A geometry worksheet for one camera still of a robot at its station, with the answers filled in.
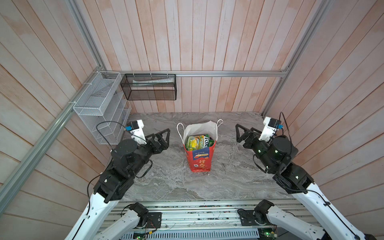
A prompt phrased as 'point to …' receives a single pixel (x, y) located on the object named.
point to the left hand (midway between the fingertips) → (163, 135)
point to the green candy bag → (196, 142)
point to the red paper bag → (200, 160)
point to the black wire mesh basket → (150, 86)
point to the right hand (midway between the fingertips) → (242, 127)
